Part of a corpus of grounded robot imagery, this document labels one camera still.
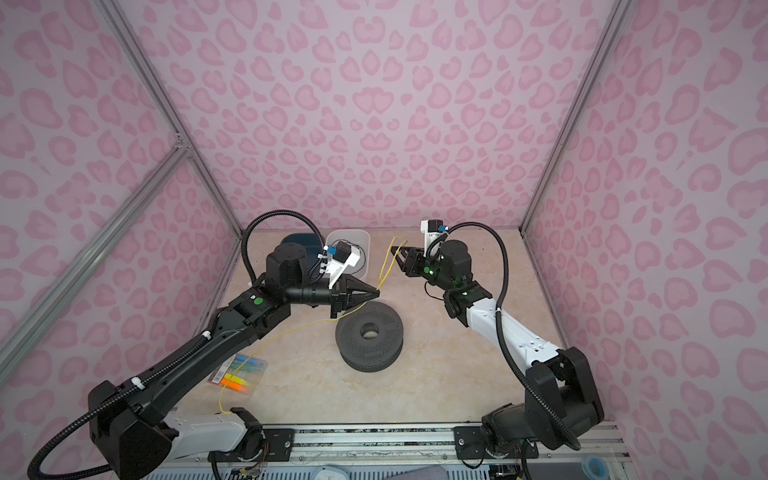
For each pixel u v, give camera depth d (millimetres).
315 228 560
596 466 699
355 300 625
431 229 705
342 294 568
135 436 379
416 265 692
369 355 820
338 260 568
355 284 621
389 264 766
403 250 739
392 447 745
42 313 541
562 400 414
